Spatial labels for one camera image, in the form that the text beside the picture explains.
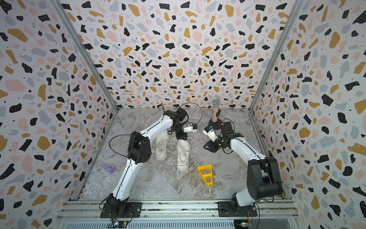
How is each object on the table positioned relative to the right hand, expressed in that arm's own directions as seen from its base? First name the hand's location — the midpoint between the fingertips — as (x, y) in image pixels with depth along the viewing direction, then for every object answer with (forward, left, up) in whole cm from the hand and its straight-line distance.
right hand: (207, 145), depth 89 cm
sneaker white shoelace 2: (-5, +16, -3) cm, 17 cm away
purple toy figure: (-15, +58, -5) cm, 60 cm away
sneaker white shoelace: (+2, +29, -3) cm, 29 cm away
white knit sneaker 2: (-13, +14, -6) cm, 20 cm away
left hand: (+9, +13, -4) cm, 16 cm away
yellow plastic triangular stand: (-16, +2, -10) cm, 19 cm away
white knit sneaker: (-6, +30, -4) cm, 30 cm away
